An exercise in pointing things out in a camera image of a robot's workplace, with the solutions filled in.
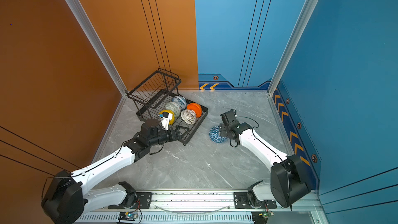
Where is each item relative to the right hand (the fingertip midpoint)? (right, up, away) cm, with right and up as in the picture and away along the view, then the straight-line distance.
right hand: (225, 130), depth 87 cm
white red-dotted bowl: (-22, +7, +15) cm, 27 cm away
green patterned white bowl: (-32, +13, +17) cm, 39 cm away
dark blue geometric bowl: (-5, -5, +7) cm, 10 cm away
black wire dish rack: (-47, +19, +26) cm, 57 cm away
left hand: (-21, +2, -10) cm, 23 cm away
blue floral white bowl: (-28, +17, +15) cm, 36 cm away
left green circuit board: (-48, -37, -16) cm, 63 cm away
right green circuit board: (+17, -35, -18) cm, 43 cm away
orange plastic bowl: (-17, +13, +11) cm, 24 cm away
